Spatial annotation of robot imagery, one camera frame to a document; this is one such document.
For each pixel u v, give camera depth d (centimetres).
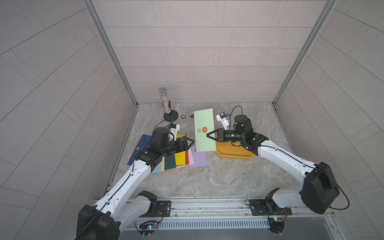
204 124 75
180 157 89
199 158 89
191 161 87
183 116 108
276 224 69
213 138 71
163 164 85
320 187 40
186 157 89
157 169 82
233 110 116
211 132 72
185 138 68
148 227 65
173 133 69
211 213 70
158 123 57
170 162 87
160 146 57
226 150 93
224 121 70
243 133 60
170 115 108
